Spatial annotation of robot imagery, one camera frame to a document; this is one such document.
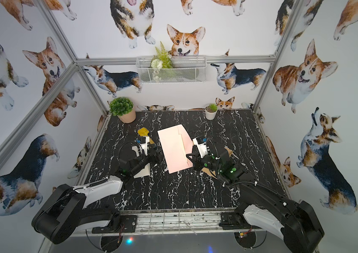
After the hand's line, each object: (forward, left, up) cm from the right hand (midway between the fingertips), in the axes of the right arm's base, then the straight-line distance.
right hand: (185, 155), depth 74 cm
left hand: (+8, +12, -4) cm, 15 cm away
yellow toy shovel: (+28, +30, -18) cm, 45 cm away
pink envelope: (+6, +5, 0) cm, 8 cm away
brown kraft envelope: (-8, -12, 0) cm, 15 cm away
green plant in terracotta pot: (+38, +42, -5) cm, 56 cm away
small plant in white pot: (+42, -17, -13) cm, 47 cm away
